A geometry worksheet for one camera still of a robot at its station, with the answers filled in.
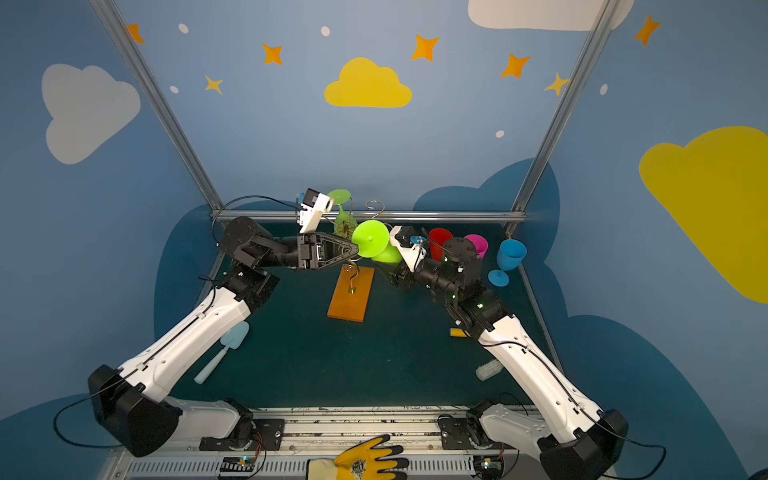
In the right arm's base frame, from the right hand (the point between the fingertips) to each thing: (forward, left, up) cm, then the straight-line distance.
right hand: (391, 246), depth 65 cm
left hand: (-8, +6, +9) cm, 14 cm away
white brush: (-13, -29, -37) cm, 49 cm away
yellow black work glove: (-37, +5, -35) cm, 51 cm away
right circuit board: (-36, -27, -41) cm, 61 cm away
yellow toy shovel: (-2, -21, -37) cm, 42 cm away
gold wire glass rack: (+11, +12, -6) cm, 18 cm away
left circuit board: (-39, +36, -40) cm, 67 cm away
